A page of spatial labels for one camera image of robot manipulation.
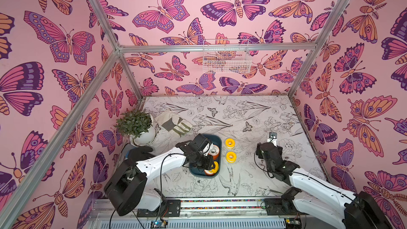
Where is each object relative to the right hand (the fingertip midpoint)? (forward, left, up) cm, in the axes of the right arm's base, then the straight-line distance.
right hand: (263, 144), depth 86 cm
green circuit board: (-36, +52, -8) cm, 64 cm away
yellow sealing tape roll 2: (+4, +17, -8) cm, 19 cm away
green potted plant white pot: (+4, +66, +11) cm, 67 cm away
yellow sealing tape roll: (-12, +26, -3) cm, 29 cm away
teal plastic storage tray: (-15, +36, -2) cm, 39 cm away
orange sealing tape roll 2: (-4, +17, -7) cm, 19 cm away
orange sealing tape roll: (-2, +26, -4) cm, 27 cm away
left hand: (-11, +27, -2) cm, 29 cm away
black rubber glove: (-4, +71, -6) cm, 71 cm away
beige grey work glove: (+19, +56, -7) cm, 59 cm away
